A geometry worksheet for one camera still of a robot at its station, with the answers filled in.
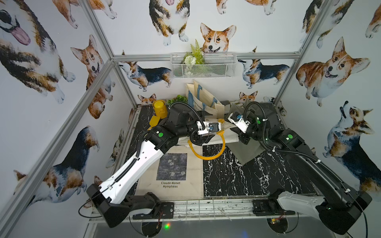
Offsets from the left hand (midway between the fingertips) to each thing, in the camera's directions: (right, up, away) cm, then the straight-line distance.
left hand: (213, 119), depth 65 cm
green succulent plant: (-21, +14, +39) cm, 46 cm away
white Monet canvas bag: (-18, -32, +19) cm, 41 cm away
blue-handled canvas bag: (-4, +13, +45) cm, 47 cm away
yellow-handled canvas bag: (+10, -8, +13) cm, 18 cm away
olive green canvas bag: (+21, -21, +27) cm, 40 cm away
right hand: (+9, -3, +5) cm, 11 cm away
